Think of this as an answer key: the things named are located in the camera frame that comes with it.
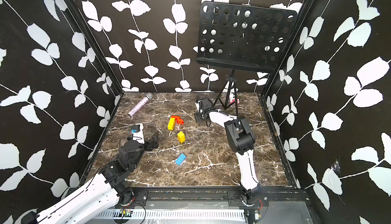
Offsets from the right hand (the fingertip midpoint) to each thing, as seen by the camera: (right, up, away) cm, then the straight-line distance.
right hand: (197, 113), depth 103 cm
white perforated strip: (-11, -46, -33) cm, 58 cm away
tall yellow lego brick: (-17, -7, -3) cm, 19 cm away
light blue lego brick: (-9, -26, -18) cm, 33 cm away
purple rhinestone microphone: (-42, +6, +7) cm, 44 cm away
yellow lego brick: (-9, -13, -14) cm, 21 cm away
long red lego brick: (-13, -4, -1) cm, 14 cm away
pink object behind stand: (+24, +9, -6) cm, 26 cm away
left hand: (-24, -7, -27) cm, 36 cm away
